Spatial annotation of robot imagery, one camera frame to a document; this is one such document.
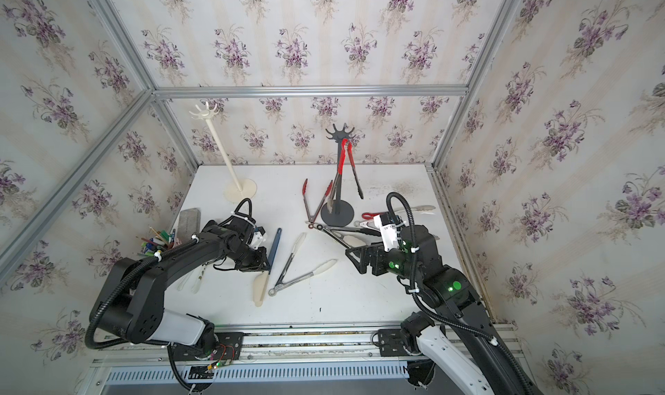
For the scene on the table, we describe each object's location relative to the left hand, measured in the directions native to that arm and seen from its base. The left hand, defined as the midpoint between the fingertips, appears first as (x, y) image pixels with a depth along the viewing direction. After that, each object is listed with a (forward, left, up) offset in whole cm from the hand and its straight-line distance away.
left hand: (269, 267), depth 86 cm
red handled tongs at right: (+23, -37, -2) cm, 43 cm away
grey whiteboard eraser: (+17, +33, +1) cm, 37 cm away
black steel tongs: (+14, -22, +1) cm, 26 cm away
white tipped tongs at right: (+17, -35, 0) cm, 39 cm away
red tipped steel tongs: (+21, -14, -1) cm, 25 cm away
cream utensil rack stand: (+36, +19, -2) cm, 40 cm away
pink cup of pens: (+3, +36, +10) cm, 38 cm away
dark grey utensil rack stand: (+24, -24, -2) cm, 34 cm away
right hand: (-4, -30, +22) cm, 37 cm away
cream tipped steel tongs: (-5, -4, -1) cm, 7 cm away
